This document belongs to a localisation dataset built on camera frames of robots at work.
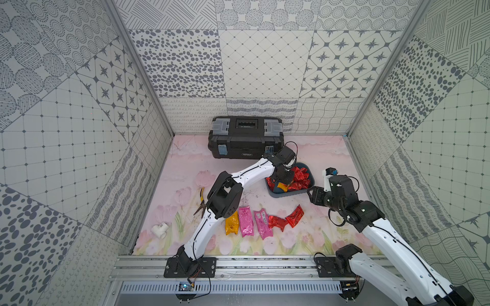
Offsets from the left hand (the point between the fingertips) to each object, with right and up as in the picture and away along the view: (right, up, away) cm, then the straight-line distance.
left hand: (291, 177), depth 93 cm
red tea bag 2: (0, -18, -7) cm, 19 cm away
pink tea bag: (-22, -18, -10) cm, 30 cm away
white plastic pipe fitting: (-59, -21, -13) cm, 64 cm away
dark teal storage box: (+7, -1, +2) cm, 7 cm away
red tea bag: (-8, -18, -11) cm, 23 cm away
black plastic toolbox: (-22, +20, +3) cm, 30 cm away
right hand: (+6, -5, -15) cm, 17 cm away
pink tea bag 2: (-15, -18, -9) cm, 25 cm away
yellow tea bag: (-28, -20, -9) cm, 36 cm away
